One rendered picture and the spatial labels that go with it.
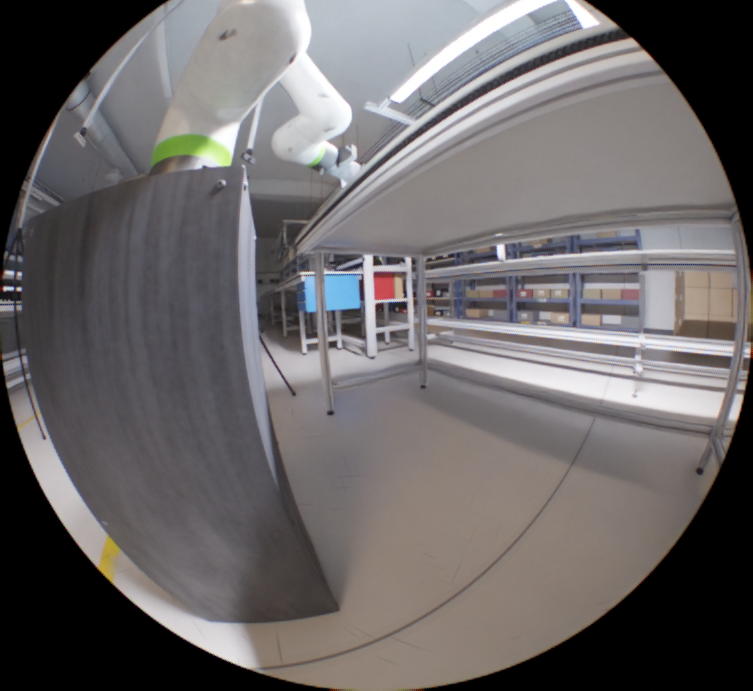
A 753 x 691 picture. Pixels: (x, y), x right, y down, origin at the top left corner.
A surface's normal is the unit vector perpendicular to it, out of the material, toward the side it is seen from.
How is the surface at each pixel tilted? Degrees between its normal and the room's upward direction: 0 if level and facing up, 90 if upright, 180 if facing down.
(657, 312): 90
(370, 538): 0
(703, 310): 90
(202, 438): 90
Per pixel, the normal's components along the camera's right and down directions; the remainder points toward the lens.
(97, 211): 0.43, 0.05
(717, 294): -0.86, 0.08
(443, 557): -0.04, -1.00
